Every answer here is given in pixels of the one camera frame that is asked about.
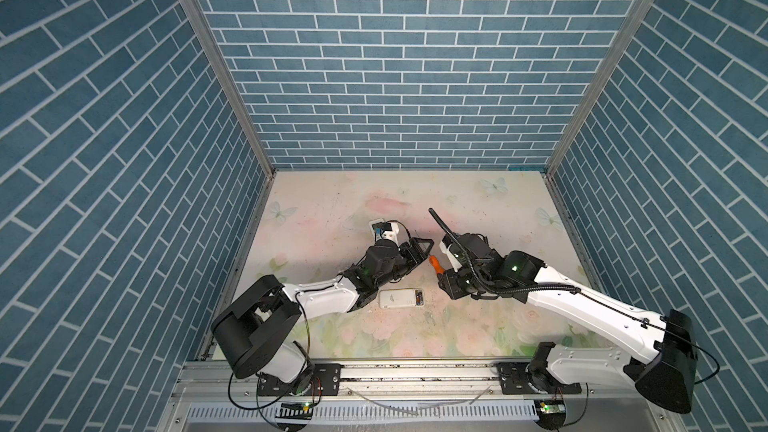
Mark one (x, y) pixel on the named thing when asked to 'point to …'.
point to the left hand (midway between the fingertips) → (432, 249)
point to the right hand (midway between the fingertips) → (438, 280)
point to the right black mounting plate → (513, 380)
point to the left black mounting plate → (325, 381)
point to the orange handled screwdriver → (436, 265)
